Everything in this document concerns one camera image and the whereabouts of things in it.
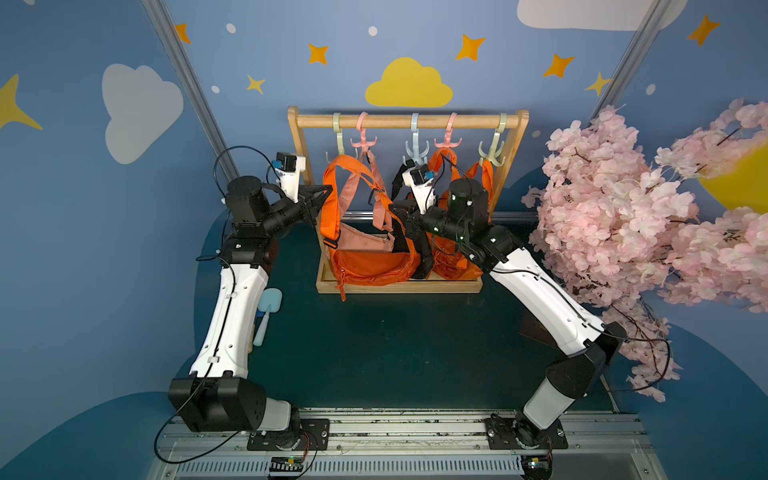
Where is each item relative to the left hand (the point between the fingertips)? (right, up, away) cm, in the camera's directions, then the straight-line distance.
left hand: (328, 182), depth 66 cm
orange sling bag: (+3, -20, +21) cm, 29 cm away
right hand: (+15, -4, +1) cm, 16 cm away
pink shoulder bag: (+2, -11, +35) cm, 37 cm away
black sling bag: (+21, -14, +12) cm, 28 cm away
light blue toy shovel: (-27, -32, +32) cm, 52 cm away
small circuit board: (-12, -69, +7) cm, 70 cm away
